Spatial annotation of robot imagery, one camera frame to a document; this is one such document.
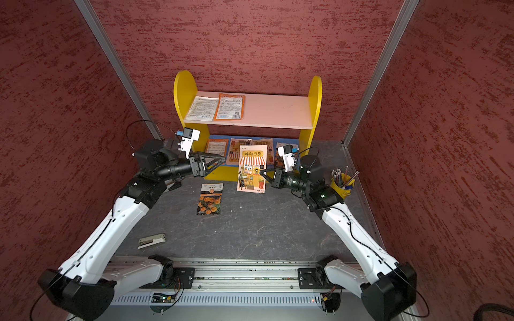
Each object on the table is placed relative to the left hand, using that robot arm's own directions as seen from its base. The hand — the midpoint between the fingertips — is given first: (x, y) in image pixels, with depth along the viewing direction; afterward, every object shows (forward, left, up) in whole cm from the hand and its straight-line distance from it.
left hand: (221, 163), depth 63 cm
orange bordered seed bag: (+30, +10, -24) cm, 39 cm away
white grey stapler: (-14, +33, -35) cm, 50 cm away
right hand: (0, -12, -8) cm, 15 cm away
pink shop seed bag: (+7, -3, -6) cm, 9 cm away
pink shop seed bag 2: (+6, -10, -6) cm, 13 cm away
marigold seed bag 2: (+7, +13, -38) cm, 41 cm away
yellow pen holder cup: (+11, -51, -29) cm, 60 cm away
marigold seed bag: (+18, -22, -23) cm, 37 cm away
